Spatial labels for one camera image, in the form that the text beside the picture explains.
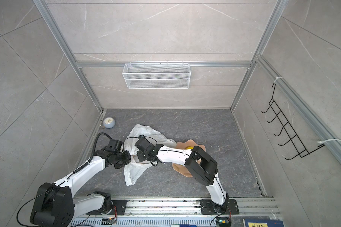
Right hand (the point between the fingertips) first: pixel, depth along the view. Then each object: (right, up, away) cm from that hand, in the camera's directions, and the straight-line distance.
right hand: (141, 153), depth 88 cm
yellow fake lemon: (+32, +3, +4) cm, 32 cm away
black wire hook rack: (+77, +17, -21) cm, 81 cm away
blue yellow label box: (+65, -30, -20) cm, 74 cm away
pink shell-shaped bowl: (+26, -9, -5) cm, 28 cm away
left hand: (-6, -2, -2) cm, 6 cm away
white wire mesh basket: (+9, +53, +12) cm, 55 cm away
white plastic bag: (-3, -9, -3) cm, 10 cm away
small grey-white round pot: (-29, +19, +19) cm, 40 cm away
